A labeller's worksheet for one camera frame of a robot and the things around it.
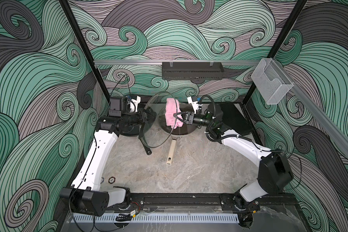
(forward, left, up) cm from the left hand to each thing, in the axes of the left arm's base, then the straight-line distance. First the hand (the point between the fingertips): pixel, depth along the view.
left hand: (151, 113), depth 70 cm
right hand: (-2, -10, -1) cm, 10 cm away
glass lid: (+8, +2, -34) cm, 35 cm away
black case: (+24, -59, -34) cm, 72 cm away
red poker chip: (-22, +24, -34) cm, 47 cm away
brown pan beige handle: (-10, -10, -23) cm, 26 cm away
